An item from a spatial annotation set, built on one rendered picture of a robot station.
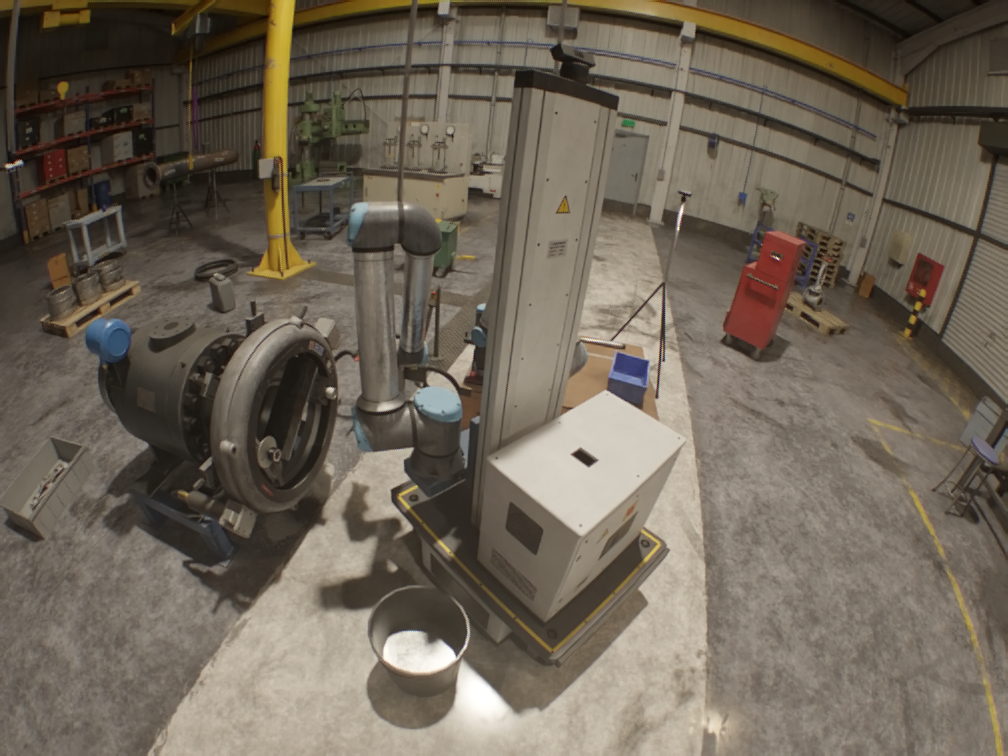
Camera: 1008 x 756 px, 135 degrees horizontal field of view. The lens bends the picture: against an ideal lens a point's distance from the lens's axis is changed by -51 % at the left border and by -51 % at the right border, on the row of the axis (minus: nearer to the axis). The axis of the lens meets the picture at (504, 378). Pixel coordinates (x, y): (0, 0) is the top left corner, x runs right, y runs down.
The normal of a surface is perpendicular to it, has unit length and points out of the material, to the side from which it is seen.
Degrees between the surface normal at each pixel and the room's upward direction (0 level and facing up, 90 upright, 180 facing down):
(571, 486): 0
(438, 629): 0
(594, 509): 0
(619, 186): 90
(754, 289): 90
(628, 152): 90
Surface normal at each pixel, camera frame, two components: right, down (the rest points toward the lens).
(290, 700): 0.11, -0.84
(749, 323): -0.72, 0.32
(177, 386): -0.04, -0.24
